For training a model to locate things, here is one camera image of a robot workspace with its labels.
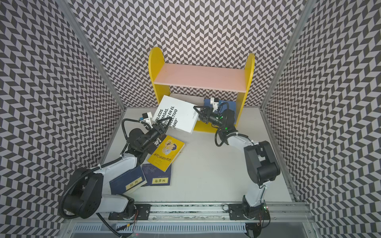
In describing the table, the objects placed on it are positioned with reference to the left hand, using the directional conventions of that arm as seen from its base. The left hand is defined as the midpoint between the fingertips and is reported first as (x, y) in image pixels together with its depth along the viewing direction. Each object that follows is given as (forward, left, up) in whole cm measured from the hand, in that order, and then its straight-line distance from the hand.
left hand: (173, 121), depth 76 cm
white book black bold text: (+1, -6, +2) cm, 6 cm away
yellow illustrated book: (-7, +6, -22) cm, 24 cm away
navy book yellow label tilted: (-24, +25, -22) cm, 41 cm away
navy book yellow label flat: (-20, +11, -25) cm, 34 cm away
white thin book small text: (+24, -13, -8) cm, 29 cm away
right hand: (+5, -10, +2) cm, 12 cm away
